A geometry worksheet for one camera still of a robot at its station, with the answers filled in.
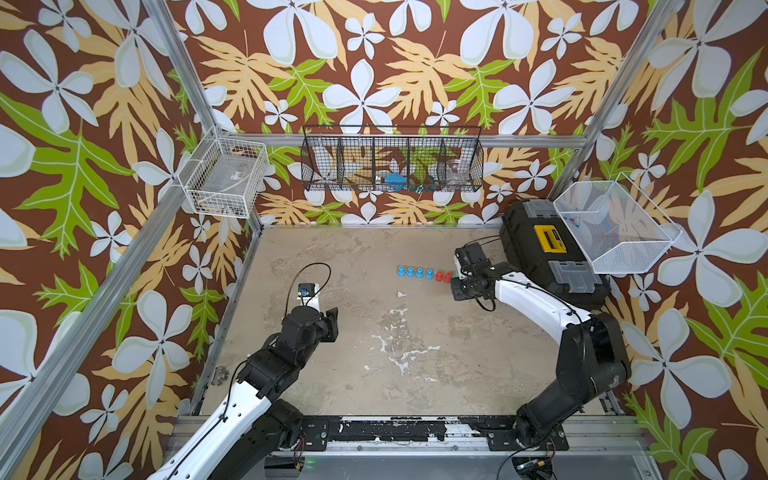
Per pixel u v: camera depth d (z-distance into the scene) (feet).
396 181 3.06
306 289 2.10
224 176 2.81
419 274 3.41
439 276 3.42
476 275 2.30
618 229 2.69
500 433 2.41
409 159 2.99
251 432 1.95
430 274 3.41
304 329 1.77
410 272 3.41
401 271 3.43
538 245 3.04
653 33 2.31
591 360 1.48
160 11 2.22
